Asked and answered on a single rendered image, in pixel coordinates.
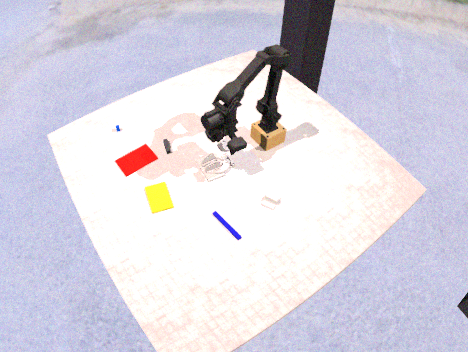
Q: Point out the blue rounded bar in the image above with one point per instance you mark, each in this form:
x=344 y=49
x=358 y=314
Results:
x=227 y=225

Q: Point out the red flat plate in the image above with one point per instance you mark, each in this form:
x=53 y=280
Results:
x=136 y=159

